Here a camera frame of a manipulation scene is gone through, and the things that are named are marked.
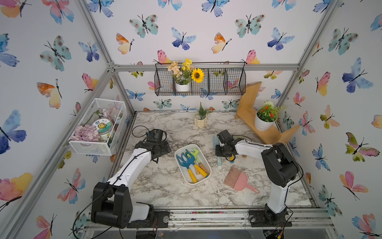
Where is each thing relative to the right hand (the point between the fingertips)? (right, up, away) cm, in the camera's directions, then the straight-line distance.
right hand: (218, 151), depth 97 cm
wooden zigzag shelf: (+22, +23, +12) cm, 34 cm away
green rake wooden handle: (-15, -1, -3) cm, 15 cm away
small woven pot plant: (-11, +23, +13) cm, 28 cm away
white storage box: (-10, -3, -7) cm, 13 cm away
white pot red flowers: (+27, +22, -8) cm, 36 cm away
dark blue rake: (-20, -6, -5) cm, 21 cm away
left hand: (-34, +3, -10) cm, 35 cm away
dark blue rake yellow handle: (+4, -1, -18) cm, 19 cm away
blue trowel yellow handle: (-9, -12, -13) cm, 19 cm away
